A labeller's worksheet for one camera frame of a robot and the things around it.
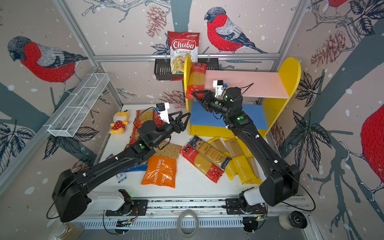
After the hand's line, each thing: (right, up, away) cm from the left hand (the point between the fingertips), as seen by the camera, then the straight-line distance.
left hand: (186, 113), depth 65 cm
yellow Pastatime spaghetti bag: (+24, -32, +18) cm, 44 cm away
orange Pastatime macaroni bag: (-15, -31, +16) cm, 38 cm away
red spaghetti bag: (+14, -33, +18) cm, 40 cm away
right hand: (+2, +7, +1) cm, 7 cm away
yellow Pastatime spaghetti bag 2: (+33, -29, +20) cm, 48 cm away
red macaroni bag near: (-37, -14, +33) cm, 51 cm away
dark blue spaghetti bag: (+13, -23, +25) cm, 36 cm away
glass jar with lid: (-49, -50, -3) cm, 70 cm away
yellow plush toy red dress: (-50, -4, +38) cm, 63 cm away
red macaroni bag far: (-35, -1, +45) cm, 57 cm away
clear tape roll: (-2, -50, +7) cm, 51 cm away
